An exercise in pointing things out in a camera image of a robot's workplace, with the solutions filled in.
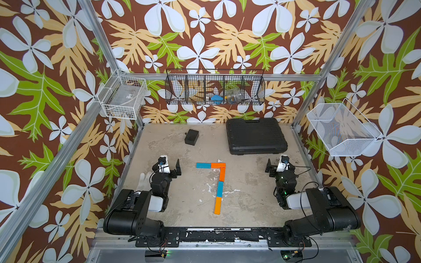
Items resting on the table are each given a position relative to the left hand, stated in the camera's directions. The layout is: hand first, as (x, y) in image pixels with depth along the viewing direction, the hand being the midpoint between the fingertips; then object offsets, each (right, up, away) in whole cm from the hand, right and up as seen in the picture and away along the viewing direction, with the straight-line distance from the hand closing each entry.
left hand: (169, 158), depth 88 cm
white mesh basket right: (+89, +14, -9) cm, 90 cm away
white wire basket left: (-25, +33, -2) cm, 42 cm away
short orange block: (+27, -5, +11) cm, 30 cm away
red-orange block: (+30, -10, +8) cm, 32 cm away
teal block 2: (+28, -18, +3) cm, 33 cm away
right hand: (+60, -1, +1) cm, 60 cm away
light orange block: (+26, -24, -4) cm, 36 cm away
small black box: (+10, +12, +20) cm, 25 cm away
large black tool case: (+48, +13, +19) cm, 53 cm away
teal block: (+18, -6, +10) cm, 22 cm away
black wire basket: (+25, +43, +10) cm, 51 cm away
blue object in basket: (+27, +34, +7) cm, 44 cm away
